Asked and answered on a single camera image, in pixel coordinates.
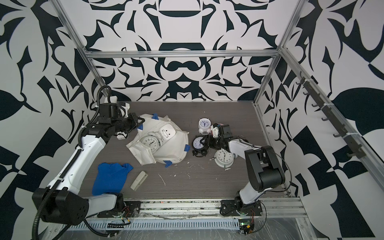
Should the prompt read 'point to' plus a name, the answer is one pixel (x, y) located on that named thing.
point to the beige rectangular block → (139, 180)
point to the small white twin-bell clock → (204, 125)
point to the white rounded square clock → (167, 131)
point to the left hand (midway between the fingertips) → (143, 117)
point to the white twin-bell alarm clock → (153, 141)
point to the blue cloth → (110, 178)
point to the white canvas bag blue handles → (173, 150)
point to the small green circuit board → (245, 226)
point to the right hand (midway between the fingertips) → (204, 139)
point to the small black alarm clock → (199, 150)
